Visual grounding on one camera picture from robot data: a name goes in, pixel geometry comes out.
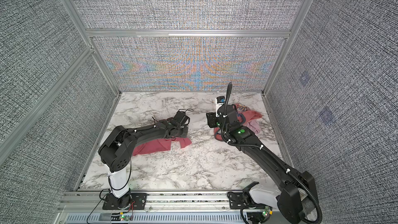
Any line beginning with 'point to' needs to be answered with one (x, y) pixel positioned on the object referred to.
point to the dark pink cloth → (151, 145)
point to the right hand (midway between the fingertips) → (211, 112)
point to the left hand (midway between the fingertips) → (184, 132)
